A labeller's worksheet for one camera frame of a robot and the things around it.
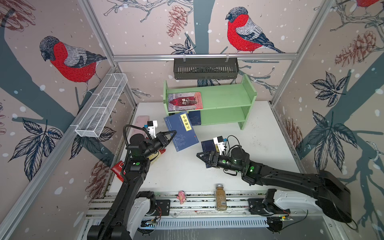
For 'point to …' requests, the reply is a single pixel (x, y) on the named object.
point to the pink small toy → (181, 197)
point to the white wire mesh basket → (101, 105)
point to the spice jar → (220, 198)
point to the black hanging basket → (206, 68)
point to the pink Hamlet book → (179, 101)
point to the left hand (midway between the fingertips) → (175, 133)
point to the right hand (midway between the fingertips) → (197, 159)
